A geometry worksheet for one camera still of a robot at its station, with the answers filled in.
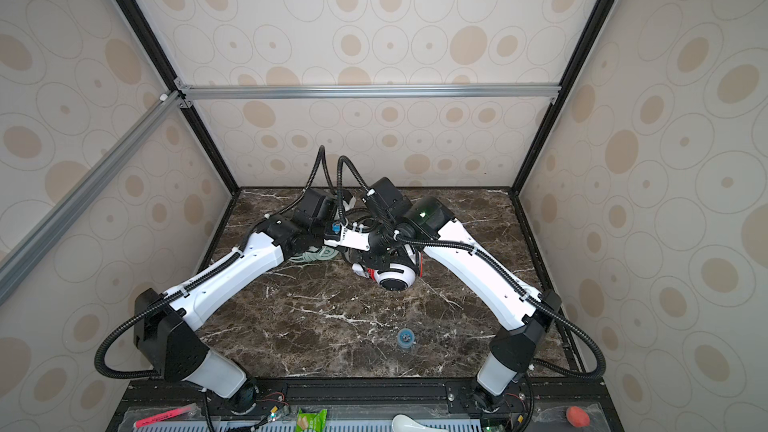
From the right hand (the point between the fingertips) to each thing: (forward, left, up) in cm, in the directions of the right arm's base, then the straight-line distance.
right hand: (356, 250), depth 69 cm
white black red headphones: (-7, -9, -1) cm, 11 cm away
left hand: (+9, -1, -5) cm, 10 cm away
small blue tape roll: (-11, -12, -28) cm, 33 cm away
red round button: (-30, -51, -26) cm, 65 cm away
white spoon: (-30, -10, -27) cm, 42 cm away
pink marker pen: (-29, +47, -26) cm, 61 cm away
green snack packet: (-30, +11, -25) cm, 41 cm away
